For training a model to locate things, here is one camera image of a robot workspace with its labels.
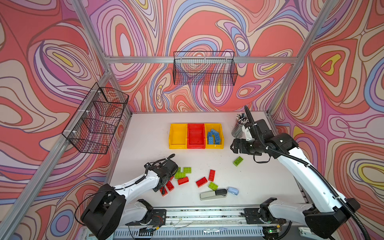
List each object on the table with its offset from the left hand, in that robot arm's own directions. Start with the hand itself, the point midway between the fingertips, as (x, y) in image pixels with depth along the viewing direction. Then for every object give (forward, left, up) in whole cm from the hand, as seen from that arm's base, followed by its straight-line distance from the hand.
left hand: (164, 180), depth 87 cm
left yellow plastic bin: (+33, -6, -2) cm, 34 cm away
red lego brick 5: (+2, -28, +2) cm, 28 cm away
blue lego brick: (+25, -34, +6) cm, 42 cm away
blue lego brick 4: (+25, -29, +5) cm, 38 cm away
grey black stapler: (-9, -29, +5) cm, 31 cm away
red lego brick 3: (-1, -11, +3) cm, 12 cm away
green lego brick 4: (-4, -28, +2) cm, 29 cm away
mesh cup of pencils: (+32, -48, +18) cm, 60 cm away
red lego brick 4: (-2, -22, +2) cm, 22 cm away
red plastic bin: (+29, -19, +1) cm, 35 cm away
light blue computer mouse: (-7, -39, +3) cm, 40 cm away
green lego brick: (+10, -45, +3) cm, 46 cm away
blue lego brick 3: (+31, -29, +3) cm, 43 cm away
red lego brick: (-4, -4, +2) cm, 6 cm away
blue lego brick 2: (+33, -32, +4) cm, 46 cm away
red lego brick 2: (-7, -2, +1) cm, 7 cm away
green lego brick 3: (+5, -14, +2) cm, 15 cm away
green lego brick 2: (+2, -9, +2) cm, 10 cm away
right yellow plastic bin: (+30, -32, +2) cm, 44 cm away
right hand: (+6, -41, +23) cm, 47 cm away
